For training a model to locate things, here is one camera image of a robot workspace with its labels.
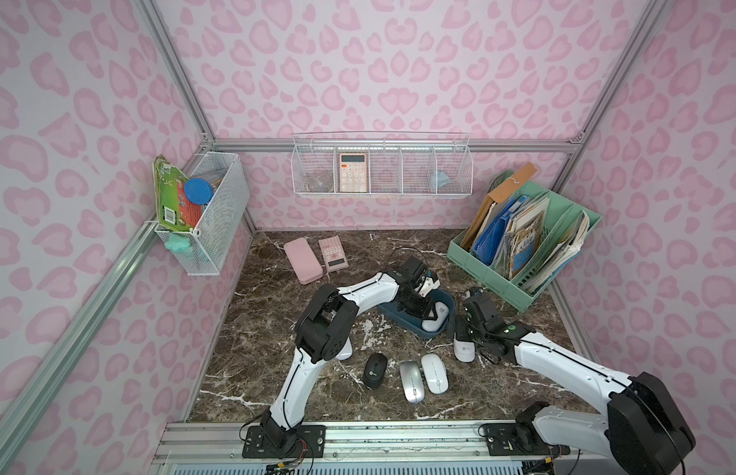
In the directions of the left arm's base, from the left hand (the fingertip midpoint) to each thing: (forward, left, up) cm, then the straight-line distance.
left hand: (431, 310), depth 94 cm
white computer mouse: (-19, +1, 0) cm, 19 cm away
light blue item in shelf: (+37, -5, +22) cm, 44 cm away
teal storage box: (-7, +6, +4) cm, 10 cm away
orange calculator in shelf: (+34, +25, +27) cm, 50 cm away
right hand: (-6, -7, +3) cm, 10 cm away
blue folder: (+18, -18, +12) cm, 28 cm away
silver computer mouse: (-21, +7, 0) cm, 23 cm away
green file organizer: (+19, -38, +23) cm, 48 cm away
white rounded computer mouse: (-13, -8, 0) cm, 16 cm away
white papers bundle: (+7, -36, +22) cm, 43 cm away
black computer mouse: (-18, +18, -2) cm, 25 cm away
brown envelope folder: (+26, -23, +30) cm, 46 cm away
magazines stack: (+14, -27, +16) cm, 34 cm away
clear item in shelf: (+30, +35, +26) cm, 53 cm away
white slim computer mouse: (-12, +26, -2) cm, 29 cm away
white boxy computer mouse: (-2, -3, +2) cm, 4 cm away
